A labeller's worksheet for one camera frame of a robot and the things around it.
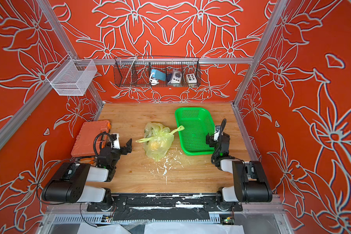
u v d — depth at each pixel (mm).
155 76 841
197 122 1064
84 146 905
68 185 433
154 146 814
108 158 683
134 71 987
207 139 834
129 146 817
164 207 727
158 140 795
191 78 946
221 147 678
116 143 778
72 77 919
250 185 431
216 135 794
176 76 907
